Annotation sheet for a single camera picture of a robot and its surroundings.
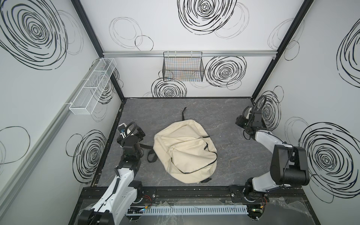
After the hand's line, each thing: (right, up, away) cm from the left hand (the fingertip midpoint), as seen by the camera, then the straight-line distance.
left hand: (130, 128), depth 79 cm
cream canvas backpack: (+31, -14, +3) cm, 35 cm away
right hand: (+69, +4, +13) cm, 70 cm away
